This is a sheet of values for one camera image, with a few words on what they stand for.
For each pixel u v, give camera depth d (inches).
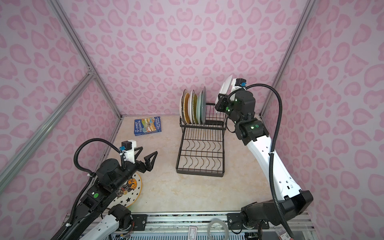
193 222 29.5
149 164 24.3
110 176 19.6
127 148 22.1
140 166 23.5
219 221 27.7
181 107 30.1
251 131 18.2
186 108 31.0
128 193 32.3
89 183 21.7
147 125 43.5
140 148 27.5
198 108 30.6
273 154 16.7
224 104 23.0
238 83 21.6
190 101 30.8
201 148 38.6
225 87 26.5
